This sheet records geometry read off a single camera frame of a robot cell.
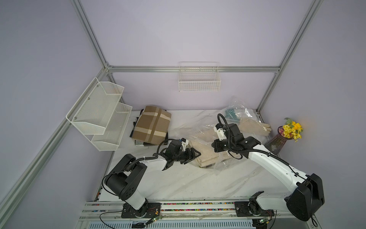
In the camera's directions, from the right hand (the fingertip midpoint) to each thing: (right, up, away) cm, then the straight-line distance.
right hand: (213, 146), depth 81 cm
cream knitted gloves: (+37, +11, +26) cm, 46 cm away
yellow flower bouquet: (+42, +10, -5) cm, 43 cm away
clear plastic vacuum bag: (-8, +5, +5) cm, 10 cm away
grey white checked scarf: (-48, 0, +17) cm, 51 cm away
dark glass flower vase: (+40, +1, +5) cm, 40 cm away
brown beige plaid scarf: (-40, +12, +18) cm, 45 cm away
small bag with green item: (+23, +24, +26) cm, 42 cm away
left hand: (-9, -7, +4) cm, 12 cm away
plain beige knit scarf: (-2, -7, +6) cm, 10 cm away
